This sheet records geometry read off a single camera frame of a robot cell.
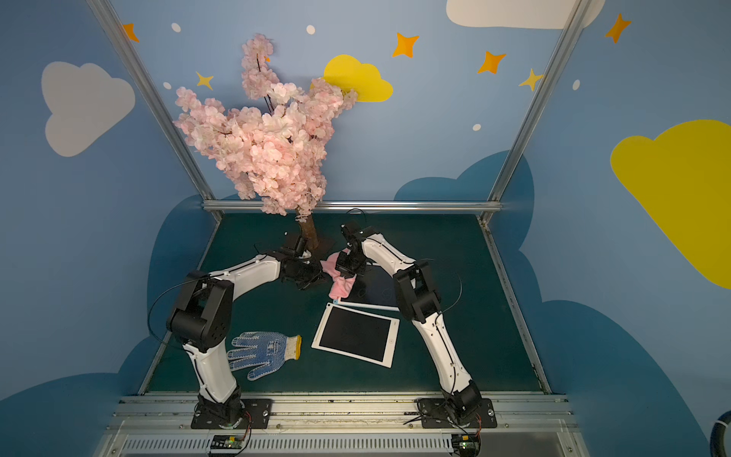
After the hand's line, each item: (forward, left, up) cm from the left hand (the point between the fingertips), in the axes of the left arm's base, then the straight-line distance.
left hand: (329, 273), depth 96 cm
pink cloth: (-3, -4, -3) cm, 6 cm away
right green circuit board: (-46, -40, -8) cm, 62 cm away
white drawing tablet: (-18, -10, -7) cm, 22 cm away
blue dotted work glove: (-24, +18, -6) cm, 30 cm away
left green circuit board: (-48, +22, -7) cm, 53 cm away
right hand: (+3, -3, -4) cm, 6 cm away
